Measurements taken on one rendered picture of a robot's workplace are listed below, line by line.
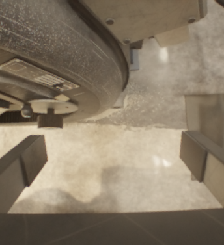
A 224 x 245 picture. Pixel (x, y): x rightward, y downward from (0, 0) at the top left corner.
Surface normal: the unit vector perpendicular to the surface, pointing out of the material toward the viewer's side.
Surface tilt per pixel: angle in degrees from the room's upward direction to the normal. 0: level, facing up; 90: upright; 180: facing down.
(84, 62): 78
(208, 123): 0
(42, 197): 0
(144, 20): 90
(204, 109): 0
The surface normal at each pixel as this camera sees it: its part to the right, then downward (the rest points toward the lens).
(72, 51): 0.54, 0.73
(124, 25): 0.03, 0.99
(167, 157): -0.12, -0.13
